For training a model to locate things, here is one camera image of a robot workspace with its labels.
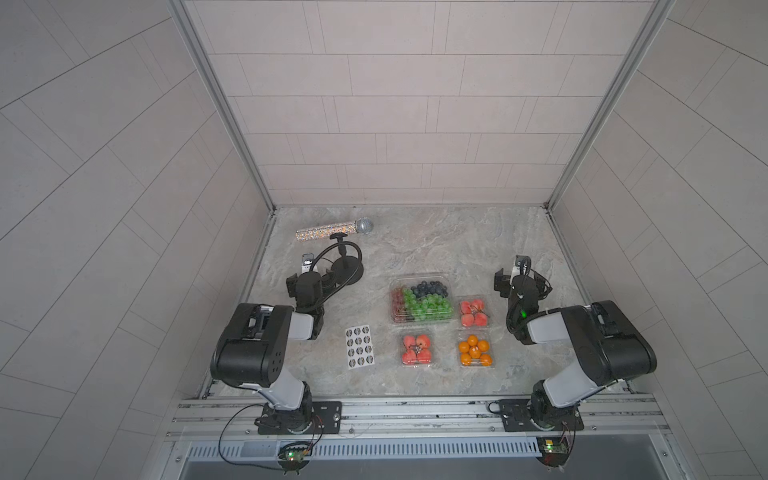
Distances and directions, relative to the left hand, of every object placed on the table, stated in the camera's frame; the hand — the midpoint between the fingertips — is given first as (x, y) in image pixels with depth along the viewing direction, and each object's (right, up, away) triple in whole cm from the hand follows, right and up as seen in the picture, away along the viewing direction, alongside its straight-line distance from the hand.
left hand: (316, 266), depth 95 cm
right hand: (+64, 0, -1) cm, 64 cm away
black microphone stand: (+8, -2, +12) cm, 14 cm away
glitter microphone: (+16, +13, -14) cm, 25 cm away
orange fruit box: (+47, -20, -16) cm, 53 cm away
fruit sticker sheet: (+15, -21, -12) cm, 29 cm away
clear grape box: (+33, -8, -8) cm, 35 cm away
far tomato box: (+48, -13, -8) cm, 51 cm away
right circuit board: (+62, -39, -27) cm, 78 cm away
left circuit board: (+4, -37, -31) cm, 48 cm away
